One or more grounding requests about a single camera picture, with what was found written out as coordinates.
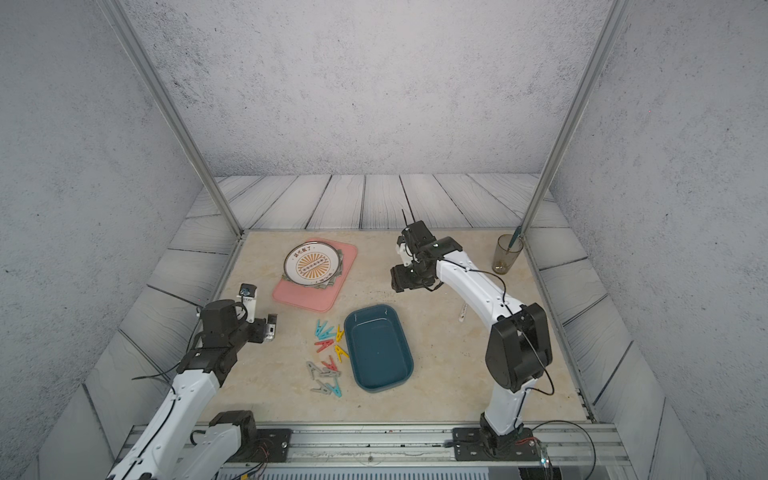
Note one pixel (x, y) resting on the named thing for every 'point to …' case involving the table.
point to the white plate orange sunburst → (311, 263)
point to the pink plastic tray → (316, 299)
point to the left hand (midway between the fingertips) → (260, 312)
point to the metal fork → (462, 316)
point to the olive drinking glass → (502, 262)
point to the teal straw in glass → (515, 236)
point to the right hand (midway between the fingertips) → (402, 282)
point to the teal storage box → (379, 349)
